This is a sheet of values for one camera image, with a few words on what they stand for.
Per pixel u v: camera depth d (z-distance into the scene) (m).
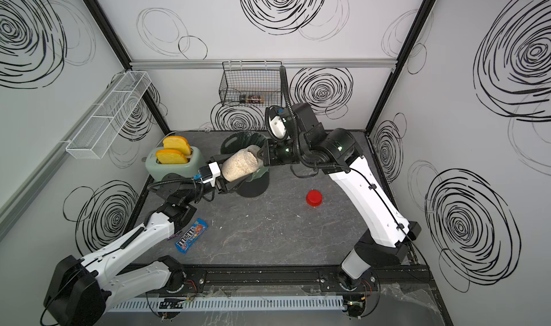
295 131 0.41
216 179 0.54
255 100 0.89
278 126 0.53
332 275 0.75
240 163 0.56
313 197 0.93
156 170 0.88
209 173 0.51
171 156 0.84
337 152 0.38
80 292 0.38
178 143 0.87
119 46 0.85
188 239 0.82
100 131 0.75
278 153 0.50
